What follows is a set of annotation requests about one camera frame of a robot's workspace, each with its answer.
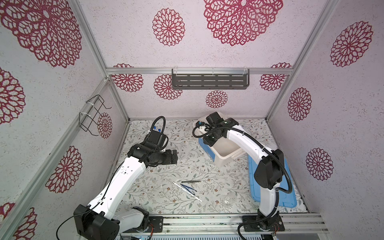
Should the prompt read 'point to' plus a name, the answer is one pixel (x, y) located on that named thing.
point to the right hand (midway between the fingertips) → (206, 137)
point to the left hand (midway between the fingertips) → (169, 161)
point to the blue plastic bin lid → (285, 200)
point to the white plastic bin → (224, 151)
